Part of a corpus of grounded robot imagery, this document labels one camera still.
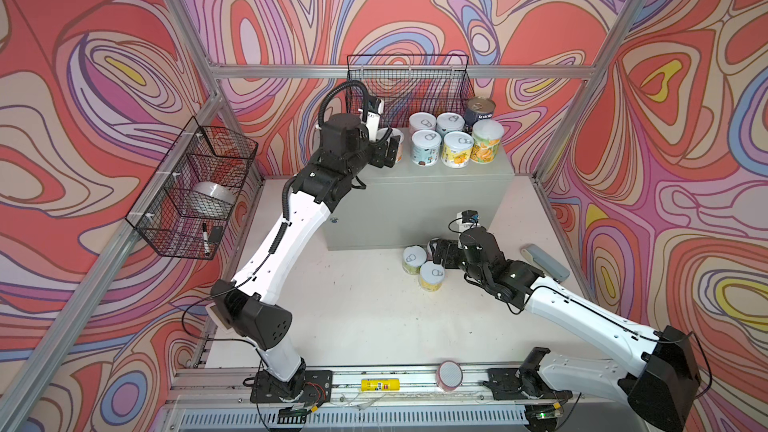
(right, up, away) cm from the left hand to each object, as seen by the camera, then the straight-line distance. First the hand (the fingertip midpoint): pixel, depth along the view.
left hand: (384, 128), depth 69 cm
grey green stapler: (+50, -37, +21) cm, 66 cm away
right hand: (+16, -30, +11) cm, 36 cm away
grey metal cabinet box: (+6, -18, +15) cm, 24 cm away
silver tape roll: (-41, -17, +1) cm, 45 cm away
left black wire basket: (-47, -17, +2) cm, 50 cm away
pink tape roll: (+16, -59, +1) cm, 61 cm away
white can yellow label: (+14, -39, +18) cm, 45 cm away
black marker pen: (-44, -26, +3) cm, 52 cm away
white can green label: (+9, -34, +22) cm, 41 cm away
